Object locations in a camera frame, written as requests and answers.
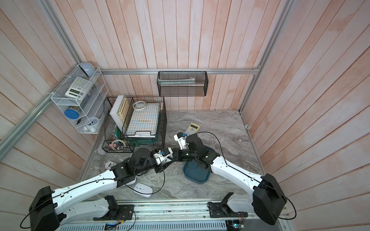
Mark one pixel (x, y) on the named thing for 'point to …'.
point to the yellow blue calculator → (192, 129)
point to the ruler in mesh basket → (164, 82)
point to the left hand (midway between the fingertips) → (168, 157)
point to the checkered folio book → (143, 123)
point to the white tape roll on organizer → (139, 109)
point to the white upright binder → (119, 112)
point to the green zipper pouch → (137, 141)
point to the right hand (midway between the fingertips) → (166, 155)
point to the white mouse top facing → (143, 188)
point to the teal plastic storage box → (195, 173)
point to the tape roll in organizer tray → (119, 149)
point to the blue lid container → (72, 114)
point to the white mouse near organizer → (108, 164)
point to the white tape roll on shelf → (91, 123)
